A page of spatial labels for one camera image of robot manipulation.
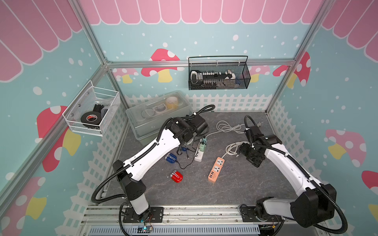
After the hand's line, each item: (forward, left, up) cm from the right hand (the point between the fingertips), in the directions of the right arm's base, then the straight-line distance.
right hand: (242, 155), depth 81 cm
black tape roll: (+9, +76, +23) cm, 80 cm away
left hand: (+2, +33, +12) cm, 36 cm away
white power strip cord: (+30, +6, -11) cm, 32 cm away
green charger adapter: (+14, +20, -5) cm, 25 cm away
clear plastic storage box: (+20, +54, +10) cm, 59 cm away
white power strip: (+7, +24, -10) cm, 27 cm away
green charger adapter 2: (+9, +22, -6) cm, 24 cm away
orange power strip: (-4, +14, -10) cm, 18 cm away
